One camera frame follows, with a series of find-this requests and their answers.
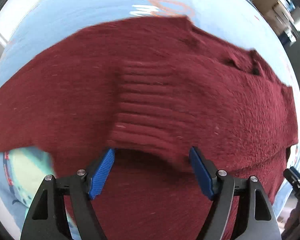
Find blue dinosaur print bed sheet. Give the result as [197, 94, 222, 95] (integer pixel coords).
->
[0, 0, 300, 229]

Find wooden drawer cabinet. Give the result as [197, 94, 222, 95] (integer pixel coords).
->
[253, 0, 294, 36]

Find dark red knitted sweater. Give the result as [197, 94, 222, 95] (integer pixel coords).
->
[0, 17, 298, 239]

